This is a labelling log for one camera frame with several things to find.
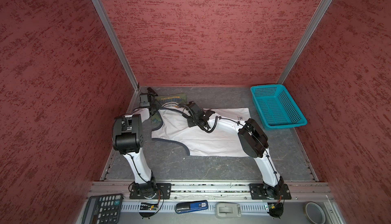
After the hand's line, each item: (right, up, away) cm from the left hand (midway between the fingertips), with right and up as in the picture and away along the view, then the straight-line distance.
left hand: (159, 106), depth 102 cm
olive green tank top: (+12, +5, +9) cm, 16 cm away
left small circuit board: (+3, -48, -30) cm, 57 cm away
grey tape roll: (+83, -50, -32) cm, 102 cm away
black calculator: (-16, -46, -34) cm, 60 cm away
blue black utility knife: (+22, -44, -37) cm, 61 cm away
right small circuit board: (+63, -48, -31) cm, 85 cm away
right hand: (+22, -11, -7) cm, 25 cm away
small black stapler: (-9, +11, +12) cm, 19 cm away
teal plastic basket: (+85, -2, +7) cm, 85 cm away
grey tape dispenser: (+41, -47, -34) cm, 71 cm away
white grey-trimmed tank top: (+12, -13, -6) cm, 18 cm away
